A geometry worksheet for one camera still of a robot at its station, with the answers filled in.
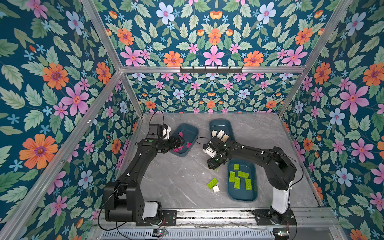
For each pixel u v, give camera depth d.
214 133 1.05
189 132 1.05
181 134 1.03
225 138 1.04
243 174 0.87
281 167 0.51
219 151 0.69
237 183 0.85
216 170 0.86
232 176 0.87
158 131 0.67
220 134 1.04
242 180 0.86
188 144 0.98
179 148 0.98
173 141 0.74
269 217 0.67
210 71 0.92
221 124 1.11
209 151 0.81
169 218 0.73
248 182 0.85
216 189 0.82
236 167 0.90
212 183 0.85
